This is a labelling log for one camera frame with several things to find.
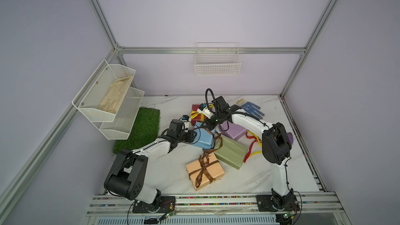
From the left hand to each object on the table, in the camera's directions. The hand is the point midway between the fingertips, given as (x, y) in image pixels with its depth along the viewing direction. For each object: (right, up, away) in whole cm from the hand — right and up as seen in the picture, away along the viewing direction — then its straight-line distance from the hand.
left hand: (193, 135), depth 91 cm
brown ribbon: (+12, 0, 0) cm, 12 cm away
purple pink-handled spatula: (+62, -2, +6) cm, 62 cm away
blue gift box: (+7, -1, -2) cm, 7 cm away
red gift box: (+1, +11, +7) cm, 13 cm away
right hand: (+6, +5, 0) cm, 8 cm away
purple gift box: (+21, +5, -11) cm, 24 cm away
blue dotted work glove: (+41, +16, +23) cm, 50 cm away
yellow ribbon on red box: (+1, +13, +5) cm, 14 cm away
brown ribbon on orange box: (+7, -11, -10) cm, 16 cm away
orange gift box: (+13, -16, -13) cm, 24 cm away
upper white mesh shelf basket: (-46, +21, -16) cm, 53 cm away
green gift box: (+22, -8, -6) cm, 24 cm away
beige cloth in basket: (-40, +24, -11) cm, 48 cm away
